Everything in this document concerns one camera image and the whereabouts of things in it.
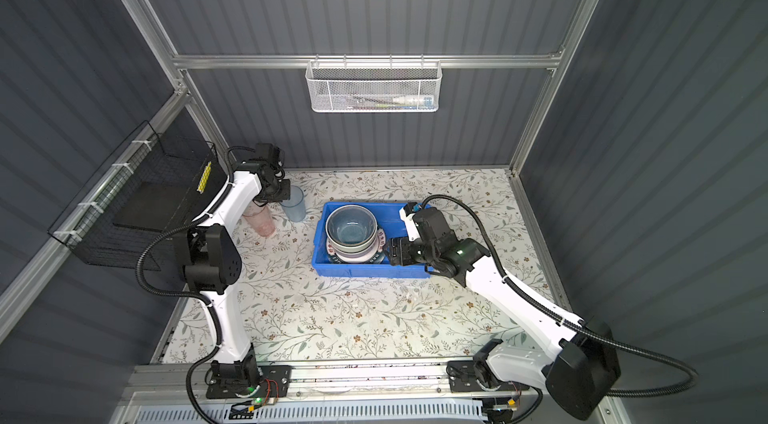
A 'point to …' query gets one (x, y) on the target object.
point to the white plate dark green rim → (377, 258)
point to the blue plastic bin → (388, 219)
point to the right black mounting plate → (462, 377)
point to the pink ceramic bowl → (357, 257)
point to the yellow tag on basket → (205, 177)
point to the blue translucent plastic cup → (295, 207)
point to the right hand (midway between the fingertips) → (397, 248)
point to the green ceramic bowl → (353, 248)
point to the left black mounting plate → (275, 381)
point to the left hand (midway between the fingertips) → (277, 195)
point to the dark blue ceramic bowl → (351, 225)
